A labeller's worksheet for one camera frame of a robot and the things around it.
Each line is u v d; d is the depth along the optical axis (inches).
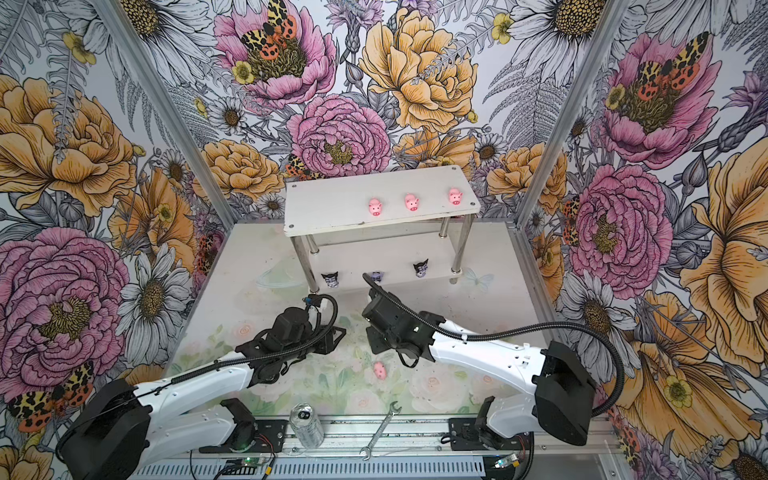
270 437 28.8
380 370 32.7
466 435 29.2
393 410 31.2
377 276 37.1
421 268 37.0
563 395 15.9
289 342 25.7
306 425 25.3
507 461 28.2
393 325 23.1
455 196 30.4
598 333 31.8
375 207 29.3
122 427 16.1
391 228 30.5
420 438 29.9
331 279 36.1
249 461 28.1
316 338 24.4
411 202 29.9
